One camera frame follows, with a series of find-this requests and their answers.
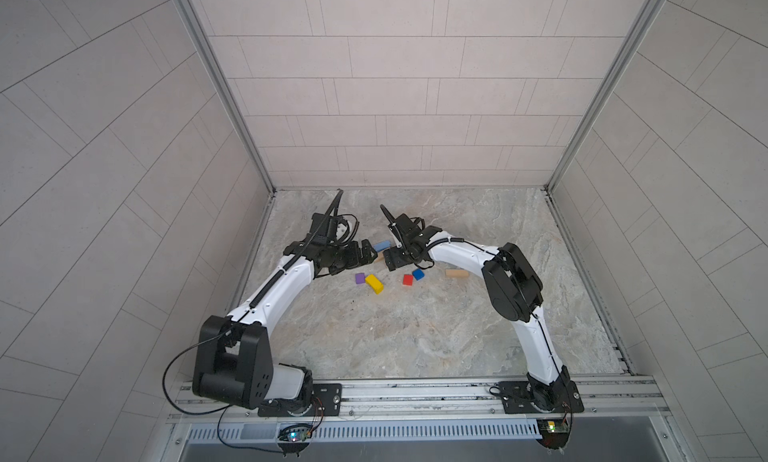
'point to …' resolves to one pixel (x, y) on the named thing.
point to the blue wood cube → (418, 274)
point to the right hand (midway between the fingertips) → (395, 258)
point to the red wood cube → (407, 279)
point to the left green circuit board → (295, 432)
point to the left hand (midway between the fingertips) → (372, 253)
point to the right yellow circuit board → (554, 432)
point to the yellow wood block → (375, 284)
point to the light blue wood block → (381, 245)
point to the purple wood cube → (360, 278)
